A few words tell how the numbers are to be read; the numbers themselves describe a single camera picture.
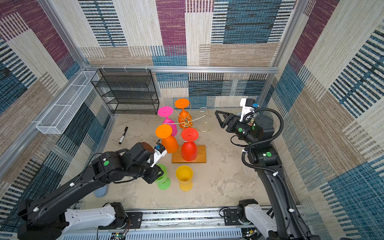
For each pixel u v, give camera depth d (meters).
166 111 0.74
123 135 1.05
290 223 0.38
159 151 0.59
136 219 0.73
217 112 0.61
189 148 0.71
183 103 0.78
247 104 0.56
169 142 0.71
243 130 0.54
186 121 0.72
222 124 0.57
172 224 0.73
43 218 0.38
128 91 1.09
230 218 0.73
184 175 0.79
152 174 0.57
